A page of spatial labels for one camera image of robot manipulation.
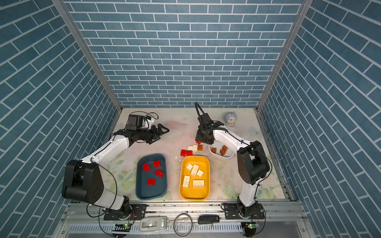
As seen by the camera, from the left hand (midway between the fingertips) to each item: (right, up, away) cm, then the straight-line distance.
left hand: (165, 133), depth 85 cm
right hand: (+19, -3, +7) cm, 21 cm away
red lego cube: (-6, -19, +2) cm, 20 cm away
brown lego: (+20, -10, +11) cm, 26 cm away
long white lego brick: (+17, -22, +1) cm, 28 cm away
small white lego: (+20, -24, +1) cm, 31 cm away
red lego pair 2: (+13, -14, +11) cm, 22 cm away
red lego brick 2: (-8, -28, -2) cm, 29 cm away
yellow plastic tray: (+17, -26, -1) cm, 32 cm away
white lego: (+13, -27, -1) cm, 30 cm away
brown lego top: (+29, -12, +9) cm, 33 cm away
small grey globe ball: (+42, +8, +20) cm, 48 cm away
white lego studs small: (+14, -11, +11) cm, 21 cm away
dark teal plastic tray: (-8, -26, 0) cm, 27 cm away
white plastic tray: (+33, -12, +12) cm, 37 cm away
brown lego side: (+35, -13, +8) cm, 38 cm away
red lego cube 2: (+20, -8, +16) cm, 26 cm away
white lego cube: (+17, -11, +12) cm, 23 cm away
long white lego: (+19, -28, -3) cm, 34 cm away
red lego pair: (+10, -14, +9) cm, 19 cm away
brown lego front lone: (+37, -11, +11) cm, 40 cm away
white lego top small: (+14, -21, +4) cm, 25 cm away
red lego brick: (-3, -23, -1) cm, 23 cm away
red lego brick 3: (-12, -21, +2) cm, 24 cm away
